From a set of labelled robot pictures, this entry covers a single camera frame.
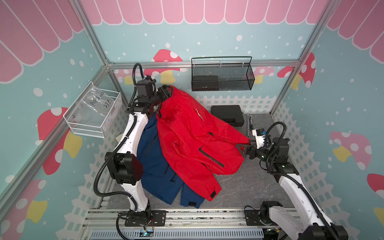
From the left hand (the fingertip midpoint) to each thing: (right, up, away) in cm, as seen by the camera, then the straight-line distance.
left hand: (169, 93), depth 82 cm
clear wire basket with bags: (-33, -12, -10) cm, 37 cm away
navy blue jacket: (-6, -45, +8) cm, 46 cm away
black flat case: (+41, -9, +29) cm, 51 cm away
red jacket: (+17, -32, +8) cm, 37 cm away
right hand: (+39, -27, -3) cm, 48 cm away
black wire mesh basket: (+33, +16, +14) cm, 39 cm away
